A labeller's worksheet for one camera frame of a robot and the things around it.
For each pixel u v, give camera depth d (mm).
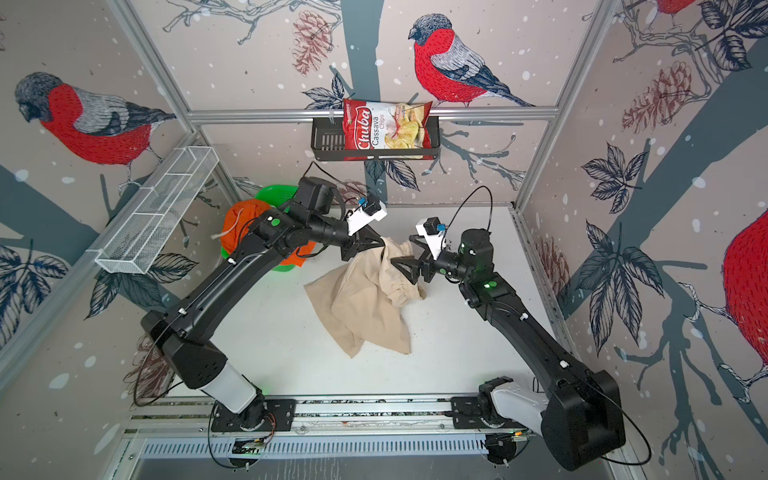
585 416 384
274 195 1196
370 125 878
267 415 723
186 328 417
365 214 572
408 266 649
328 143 949
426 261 644
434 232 622
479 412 727
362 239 596
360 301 869
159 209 789
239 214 1033
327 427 728
